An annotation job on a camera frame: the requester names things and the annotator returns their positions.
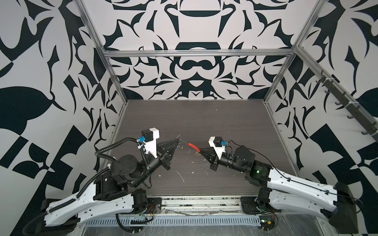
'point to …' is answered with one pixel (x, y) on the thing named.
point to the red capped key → (197, 149)
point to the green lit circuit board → (267, 222)
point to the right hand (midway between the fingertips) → (200, 150)
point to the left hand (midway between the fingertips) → (178, 139)
